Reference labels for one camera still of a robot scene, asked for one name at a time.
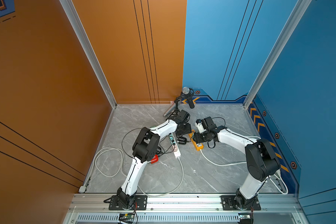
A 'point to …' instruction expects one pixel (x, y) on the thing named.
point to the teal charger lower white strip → (171, 138)
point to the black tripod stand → (177, 110)
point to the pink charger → (176, 148)
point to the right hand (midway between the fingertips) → (196, 137)
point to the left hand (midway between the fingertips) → (189, 129)
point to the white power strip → (177, 154)
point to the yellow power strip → (199, 146)
